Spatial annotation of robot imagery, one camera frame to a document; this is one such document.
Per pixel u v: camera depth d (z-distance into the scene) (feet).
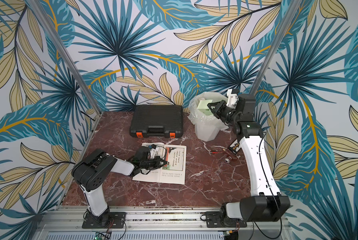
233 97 2.08
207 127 3.02
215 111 1.97
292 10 2.27
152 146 2.95
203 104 2.42
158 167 2.69
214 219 2.40
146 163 2.64
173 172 2.91
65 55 2.76
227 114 1.93
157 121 3.52
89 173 1.65
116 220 2.40
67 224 2.44
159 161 2.81
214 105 2.18
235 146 3.28
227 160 3.02
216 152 3.22
